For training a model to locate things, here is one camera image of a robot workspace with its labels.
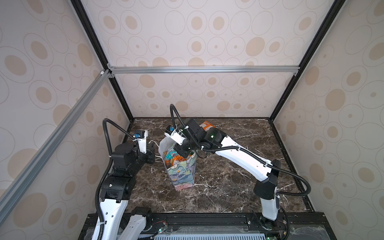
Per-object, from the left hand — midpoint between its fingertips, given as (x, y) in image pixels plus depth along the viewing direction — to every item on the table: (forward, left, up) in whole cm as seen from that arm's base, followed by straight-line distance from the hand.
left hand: (156, 142), depth 66 cm
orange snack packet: (+36, -25, -31) cm, 54 cm away
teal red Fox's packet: (-2, -5, -8) cm, 10 cm away
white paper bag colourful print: (-8, -11, -14) cm, 20 cm away
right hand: (+1, -7, -6) cm, 10 cm away
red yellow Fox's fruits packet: (-1, -9, -13) cm, 16 cm away
